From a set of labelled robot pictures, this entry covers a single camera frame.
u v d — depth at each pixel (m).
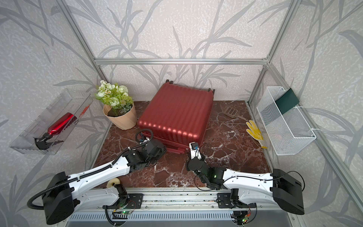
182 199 0.75
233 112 1.12
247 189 0.49
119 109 0.94
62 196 0.39
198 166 0.54
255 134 1.01
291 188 0.44
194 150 0.66
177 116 1.12
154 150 0.60
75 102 0.82
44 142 0.59
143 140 0.74
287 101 0.73
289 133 0.61
